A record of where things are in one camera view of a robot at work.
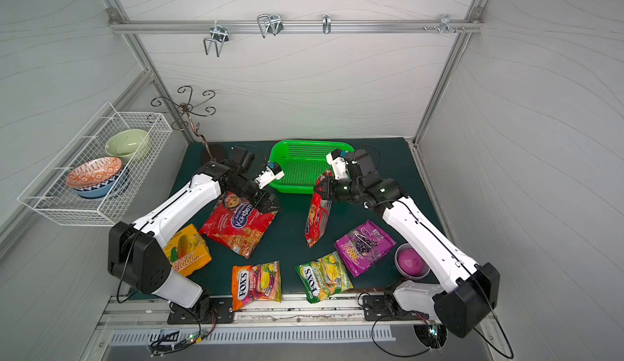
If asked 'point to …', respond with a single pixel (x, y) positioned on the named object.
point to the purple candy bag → (362, 246)
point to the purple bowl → (410, 263)
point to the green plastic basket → (302, 162)
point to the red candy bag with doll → (318, 214)
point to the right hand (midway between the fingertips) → (313, 187)
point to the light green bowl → (124, 143)
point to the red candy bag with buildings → (236, 224)
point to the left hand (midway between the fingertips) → (274, 200)
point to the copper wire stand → (184, 109)
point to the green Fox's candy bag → (324, 276)
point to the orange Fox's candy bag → (256, 282)
